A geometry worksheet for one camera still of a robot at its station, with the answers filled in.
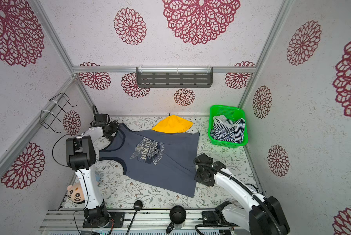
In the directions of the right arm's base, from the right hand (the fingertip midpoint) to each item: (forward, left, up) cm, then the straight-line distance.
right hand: (198, 178), depth 83 cm
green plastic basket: (+53, -30, 0) cm, 61 cm away
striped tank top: (+40, -25, -5) cm, 48 cm away
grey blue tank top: (+12, +21, -3) cm, 25 cm away
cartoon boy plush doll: (-12, +64, +6) cm, 65 cm away
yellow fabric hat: (+43, +17, -2) cm, 46 cm away
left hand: (+36, +57, +1) cm, 68 cm away
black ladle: (-15, +33, -2) cm, 36 cm away
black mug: (-19, +11, -3) cm, 22 cm away
